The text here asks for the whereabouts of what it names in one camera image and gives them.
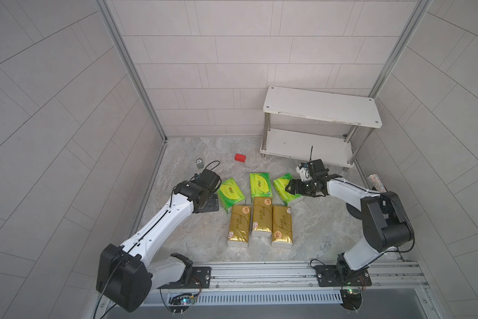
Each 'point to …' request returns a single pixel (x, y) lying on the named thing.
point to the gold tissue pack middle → (262, 217)
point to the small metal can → (200, 163)
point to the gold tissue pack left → (239, 226)
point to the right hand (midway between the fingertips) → (292, 188)
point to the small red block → (239, 157)
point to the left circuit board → (181, 302)
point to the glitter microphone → (376, 182)
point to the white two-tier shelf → (303, 125)
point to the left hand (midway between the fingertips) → (207, 204)
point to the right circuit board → (351, 299)
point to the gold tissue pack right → (282, 226)
